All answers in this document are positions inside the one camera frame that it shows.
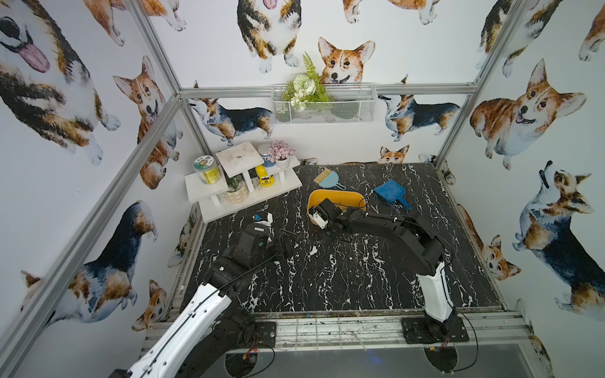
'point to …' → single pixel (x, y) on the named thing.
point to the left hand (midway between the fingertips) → (284, 234)
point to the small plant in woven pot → (237, 192)
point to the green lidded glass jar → (205, 168)
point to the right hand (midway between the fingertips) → (328, 225)
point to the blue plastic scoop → (392, 191)
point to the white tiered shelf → (246, 182)
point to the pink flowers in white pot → (280, 152)
